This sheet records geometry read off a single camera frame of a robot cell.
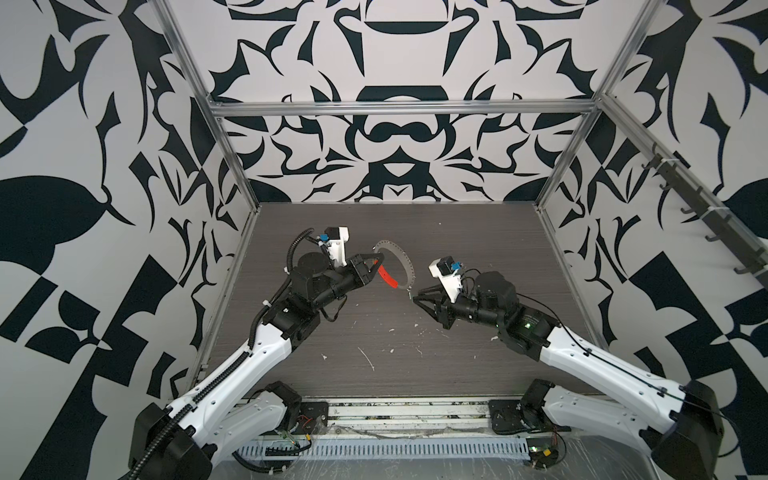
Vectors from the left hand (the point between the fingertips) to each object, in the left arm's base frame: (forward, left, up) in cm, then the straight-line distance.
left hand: (386, 251), depth 68 cm
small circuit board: (-36, -35, -32) cm, 60 cm away
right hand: (-7, -7, -8) cm, 13 cm away
